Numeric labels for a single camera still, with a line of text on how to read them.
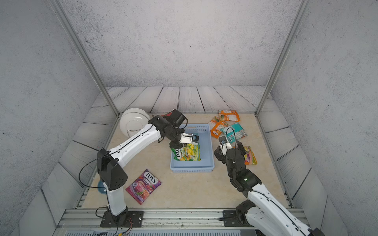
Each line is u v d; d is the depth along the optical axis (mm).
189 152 826
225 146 639
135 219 728
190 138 697
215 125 1109
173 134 673
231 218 701
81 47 843
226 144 639
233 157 554
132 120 969
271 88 1042
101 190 797
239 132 1046
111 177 515
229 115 1183
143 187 815
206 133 1056
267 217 566
